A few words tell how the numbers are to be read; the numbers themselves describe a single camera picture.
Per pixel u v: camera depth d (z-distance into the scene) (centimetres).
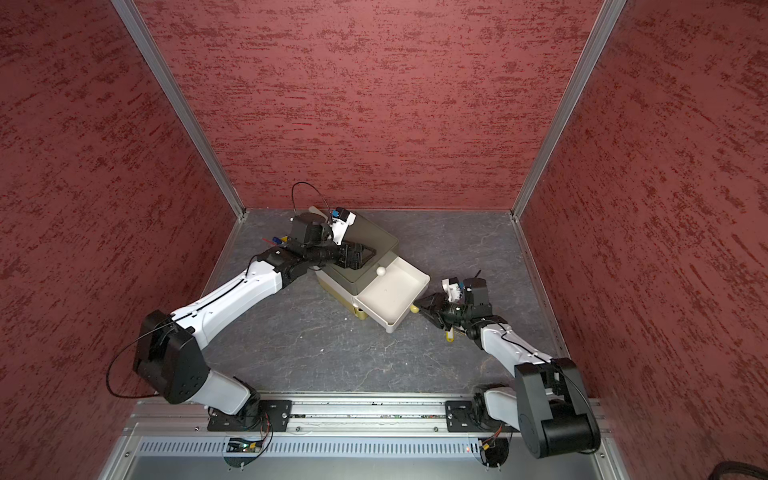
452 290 83
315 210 118
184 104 88
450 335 88
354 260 71
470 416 73
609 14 71
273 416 73
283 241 97
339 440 71
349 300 82
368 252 75
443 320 77
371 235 86
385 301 87
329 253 69
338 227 72
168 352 42
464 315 71
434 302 77
